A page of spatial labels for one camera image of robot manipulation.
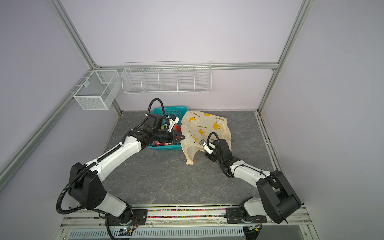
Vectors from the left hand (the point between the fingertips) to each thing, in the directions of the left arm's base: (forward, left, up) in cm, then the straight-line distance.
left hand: (184, 139), depth 78 cm
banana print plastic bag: (+16, -7, -10) cm, 20 cm away
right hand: (+2, -15, -12) cm, 20 cm away
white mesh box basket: (+39, +56, +4) cm, 69 cm away
